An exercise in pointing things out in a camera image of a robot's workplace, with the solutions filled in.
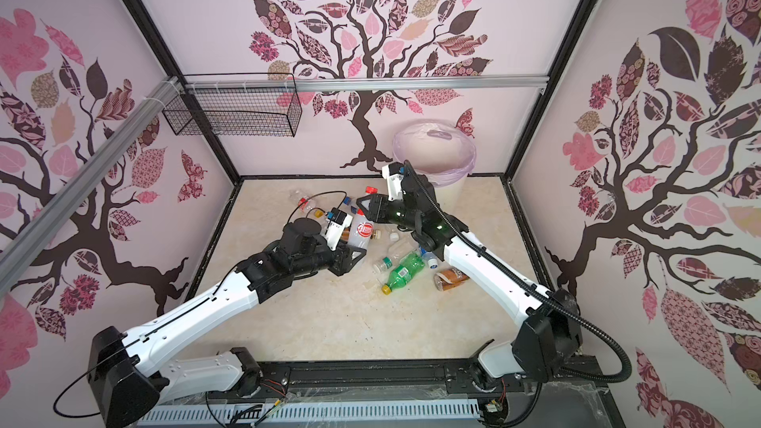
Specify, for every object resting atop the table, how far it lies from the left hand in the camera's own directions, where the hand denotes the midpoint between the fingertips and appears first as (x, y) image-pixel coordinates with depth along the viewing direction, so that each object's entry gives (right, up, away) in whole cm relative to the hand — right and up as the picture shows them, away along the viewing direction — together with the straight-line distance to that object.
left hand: (359, 255), depth 74 cm
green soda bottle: (+12, -8, +14) cm, 20 cm away
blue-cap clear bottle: (-5, +11, +32) cm, 35 cm away
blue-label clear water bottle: (+21, -4, +18) cm, 28 cm away
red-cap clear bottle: (+1, +7, -4) cm, 8 cm away
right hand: (+1, +14, -1) cm, 15 cm away
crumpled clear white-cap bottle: (+10, +1, +26) cm, 28 cm away
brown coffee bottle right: (+26, -9, +12) cm, 30 cm away
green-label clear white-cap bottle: (+11, -2, +23) cm, 26 cm away
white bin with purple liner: (+26, +31, +27) cm, 48 cm away
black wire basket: (-42, +46, +21) cm, 66 cm away
